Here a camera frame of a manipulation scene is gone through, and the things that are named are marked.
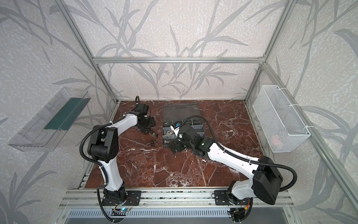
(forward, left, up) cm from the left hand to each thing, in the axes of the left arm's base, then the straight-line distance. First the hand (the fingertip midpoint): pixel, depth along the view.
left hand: (153, 120), depth 100 cm
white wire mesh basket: (-24, -68, +30) cm, 78 cm away
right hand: (-19, -17, +12) cm, 28 cm away
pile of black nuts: (-8, 0, -5) cm, 9 cm away
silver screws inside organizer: (-8, -12, -2) cm, 14 cm away
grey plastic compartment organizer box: (+13, -12, -7) cm, 19 cm away
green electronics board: (-53, +8, -5) cm, 53 cm away
